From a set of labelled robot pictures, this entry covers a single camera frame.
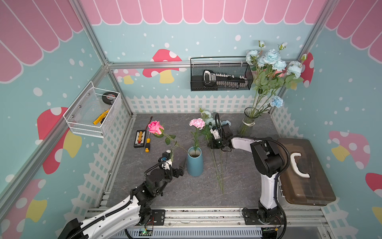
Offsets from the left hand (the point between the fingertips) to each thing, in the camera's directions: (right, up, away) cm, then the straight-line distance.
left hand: (179, 158), depth 78 cm
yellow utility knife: (-38, +21, -6) cm, 43 cm away
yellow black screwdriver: (-24, +5, +24) cm, 35 cm away
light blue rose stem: (+30, +20, +31) cm, 48 cm away
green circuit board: (-16, -35, -6) cm, 38 cm away
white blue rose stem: (+17, +25, +31) cm, 43 cm away
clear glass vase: (+43, +16, +22) cm, 51 cm away
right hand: (+17, +5, +23) cm, 29 cm away
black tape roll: (-37, +31, +1) cm, 49 cm away
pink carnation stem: (+10, +18, -10) cm, 23 cm away
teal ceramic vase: (+9, -3, 0) cm, 9 cm away
